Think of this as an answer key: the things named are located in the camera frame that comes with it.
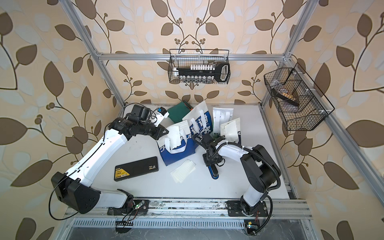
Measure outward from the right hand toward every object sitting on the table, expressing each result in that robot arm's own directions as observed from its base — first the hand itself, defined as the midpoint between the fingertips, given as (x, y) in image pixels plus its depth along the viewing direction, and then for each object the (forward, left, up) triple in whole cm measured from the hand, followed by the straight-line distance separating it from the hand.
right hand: (210, 162), depth 90 cm
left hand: (+8, +24, +25) cm, 35 cm away
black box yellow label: (-3, +44, +2) cm, 44 cm away
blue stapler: (-8, -1, +5) cm, 9 cm away
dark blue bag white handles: (+9, -10, +21) cm, 25 cm away
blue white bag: (+3, +13, +13) cm, 19 cm away
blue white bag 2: (+20, +6, +16) cm, 26 cm away
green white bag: (+20, -7, +20) cm, 29 cm away
